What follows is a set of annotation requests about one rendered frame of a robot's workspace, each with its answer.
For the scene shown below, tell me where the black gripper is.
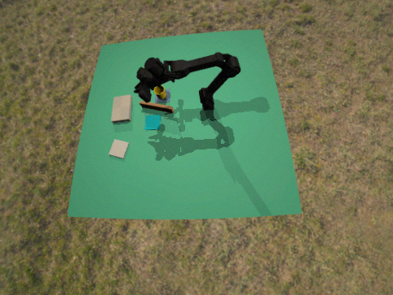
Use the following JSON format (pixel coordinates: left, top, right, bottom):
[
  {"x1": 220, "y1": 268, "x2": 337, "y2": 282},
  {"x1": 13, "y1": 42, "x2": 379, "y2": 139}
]
[{"x1": 134, "y1": 75, "x2": 162, "y2": 103}]

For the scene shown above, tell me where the yellow cup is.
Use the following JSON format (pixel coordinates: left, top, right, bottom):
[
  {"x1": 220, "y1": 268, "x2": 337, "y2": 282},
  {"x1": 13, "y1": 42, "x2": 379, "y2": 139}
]
[{"x1": 154, "y1": 86, "x2": 166, "y2": 99}]

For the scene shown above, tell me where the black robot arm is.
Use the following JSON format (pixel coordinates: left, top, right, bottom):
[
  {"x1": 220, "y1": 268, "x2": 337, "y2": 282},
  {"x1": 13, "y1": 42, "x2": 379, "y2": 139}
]
[{"x1": 136, "y1": 53, "x2": 240, "y2": 111}]

